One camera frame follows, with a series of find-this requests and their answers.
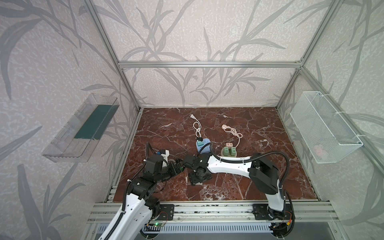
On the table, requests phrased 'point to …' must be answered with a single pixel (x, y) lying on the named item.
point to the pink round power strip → (229, 155)
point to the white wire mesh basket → (328, 137)
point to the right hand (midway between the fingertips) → (195, 177)
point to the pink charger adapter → (229, 145)
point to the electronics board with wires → (159, 220)
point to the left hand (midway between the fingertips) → (185, 162)
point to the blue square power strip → (206, 149)
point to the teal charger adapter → (200, 143)
